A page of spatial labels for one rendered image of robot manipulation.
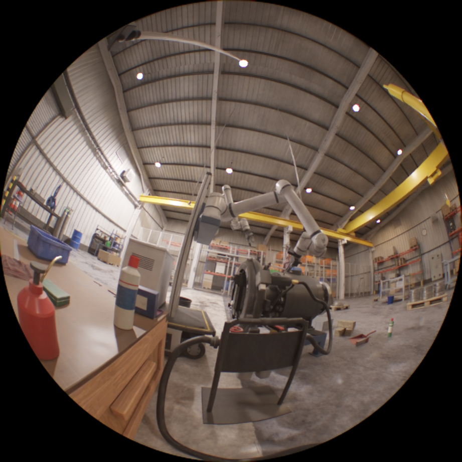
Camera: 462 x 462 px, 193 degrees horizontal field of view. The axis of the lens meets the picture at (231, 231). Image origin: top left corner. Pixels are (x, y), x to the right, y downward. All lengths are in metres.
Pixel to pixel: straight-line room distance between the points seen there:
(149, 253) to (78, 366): 0.95
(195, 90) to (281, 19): 5.69
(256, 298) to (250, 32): 8.41
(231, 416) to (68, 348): 0.70
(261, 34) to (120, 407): 8.43
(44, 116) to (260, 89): 9.80
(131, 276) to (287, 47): 8.18
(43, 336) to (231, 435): 0.69
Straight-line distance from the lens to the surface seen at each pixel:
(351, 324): 2.42
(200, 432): 0.77
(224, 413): 0.85
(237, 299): 1.42
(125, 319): 0.45
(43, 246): 0.93
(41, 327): 0.28
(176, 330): 1.04
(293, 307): 1.36
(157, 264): 1.07
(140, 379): 0.54
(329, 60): 8.44
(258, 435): 0.81
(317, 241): 0.86
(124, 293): 0.43
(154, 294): 0.57
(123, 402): 0.47
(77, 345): 0.36
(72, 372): 0.30
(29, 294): 0.28
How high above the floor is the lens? 0.69
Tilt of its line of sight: 22 degrees up
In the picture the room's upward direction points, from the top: 10 degrees clockwise
